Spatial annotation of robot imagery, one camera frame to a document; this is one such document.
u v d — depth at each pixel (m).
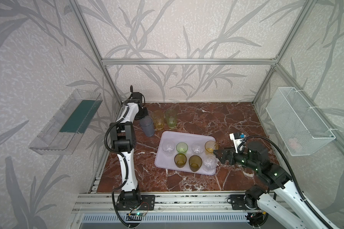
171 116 1.08
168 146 0.89
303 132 0.61
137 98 0.84
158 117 1.05
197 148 0.93
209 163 0.87
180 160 0.86
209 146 0.89
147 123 1.01
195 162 0.83
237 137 0.63
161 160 0.89
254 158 0.55
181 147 0.91
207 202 0.75
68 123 0.69
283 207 0.56
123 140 0.60
